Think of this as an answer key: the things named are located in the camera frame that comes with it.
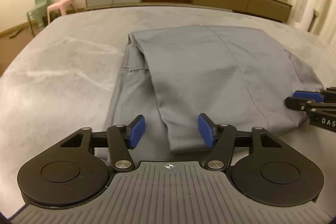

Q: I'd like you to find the grey-blue work jacket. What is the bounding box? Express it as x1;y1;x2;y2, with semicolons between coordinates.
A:
105;26;323;161

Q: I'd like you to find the grey bed cover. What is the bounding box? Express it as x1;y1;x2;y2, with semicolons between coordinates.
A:
1;6;335;217

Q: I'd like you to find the green plastic child chair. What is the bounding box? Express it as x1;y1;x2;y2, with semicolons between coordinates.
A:
26;0;51;30

